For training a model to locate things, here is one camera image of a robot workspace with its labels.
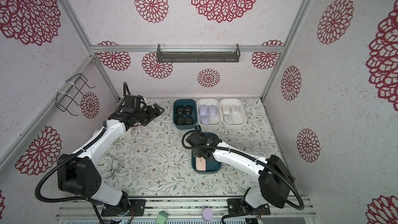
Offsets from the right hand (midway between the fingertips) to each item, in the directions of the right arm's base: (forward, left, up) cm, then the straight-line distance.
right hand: (196, 146), depth 83 cm
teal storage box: (-7, -9, -10) cm, 15 cm away
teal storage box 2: (+37, +11, -4) cm, 39 cm away
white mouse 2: (+35, -26, -9) cm, 44 cm away
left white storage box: (+26, -11, -12) cm, 31 cm away
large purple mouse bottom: (+32, -10, -8) cm, 35 cm away
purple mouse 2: (+25, -4, -9) cm, 27 cm away
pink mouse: (-6, -2, -9) cm, 11 cm away
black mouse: (+32, +14, -8) cm, 36 cm away
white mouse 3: (+26, -20, -10) cm, 34 cm away
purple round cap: (-30, -6, -2) cm, 31 cm away
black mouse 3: (+23, +13, -8) cm, 28 cm away
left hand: (+14, +21, +10) cm, 27 cm away
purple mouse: (+33, -3, -8) cm, 35 cm away
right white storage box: (+25, -28, -12) cm, 39 cm away
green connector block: (-32, +15, -8) cm, 36 cm away
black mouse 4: (+24, +7, -9) cm, 26 cm away
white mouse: (+34, -19, -9) cm, 40 cm away
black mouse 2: (+33, +8, -8) cm, 35 cm away
